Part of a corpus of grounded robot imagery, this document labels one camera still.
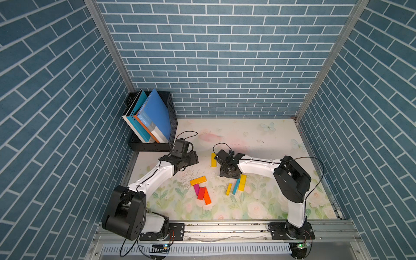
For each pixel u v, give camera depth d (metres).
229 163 0.69
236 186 0.87
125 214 0.41
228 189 0.85
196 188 0.86
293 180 0.50
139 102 0.87
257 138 1.11
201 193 0.84
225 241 0.72
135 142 0.93
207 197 0.84
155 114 0.99
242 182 0.88
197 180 0.90
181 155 0.67
